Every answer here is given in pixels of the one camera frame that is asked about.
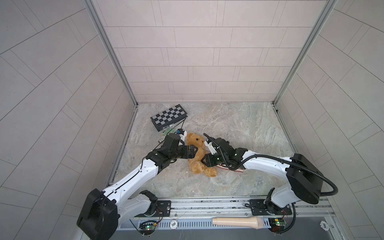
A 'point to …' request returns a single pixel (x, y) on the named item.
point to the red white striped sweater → (226, 167)
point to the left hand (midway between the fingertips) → (195, 147)
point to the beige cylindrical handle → (244, 222)
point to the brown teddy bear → (196, 164)
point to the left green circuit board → (147, 227)
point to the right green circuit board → (276, 225)
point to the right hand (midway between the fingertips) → (202, 163)
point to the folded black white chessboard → (168, 117)
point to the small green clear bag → (170, 129)
